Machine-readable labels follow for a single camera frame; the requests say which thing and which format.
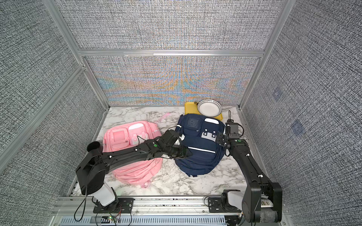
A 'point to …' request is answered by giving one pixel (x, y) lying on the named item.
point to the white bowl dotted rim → (209, 108)
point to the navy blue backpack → (200, 134)
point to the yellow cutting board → (191, 108)
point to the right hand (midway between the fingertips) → (223, 132)
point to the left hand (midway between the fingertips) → (193, 155)
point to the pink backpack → (121, 134)
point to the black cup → (93, 145)
